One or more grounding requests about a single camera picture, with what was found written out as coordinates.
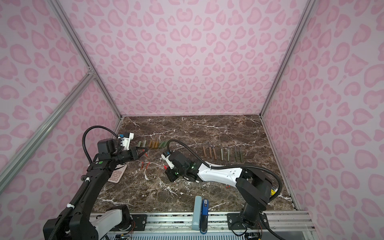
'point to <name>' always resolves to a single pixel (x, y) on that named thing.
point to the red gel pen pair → (166, 167)
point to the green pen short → (241, 152)
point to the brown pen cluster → (204, 149)
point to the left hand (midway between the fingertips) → (147, 149)
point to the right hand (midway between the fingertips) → (168, 171)
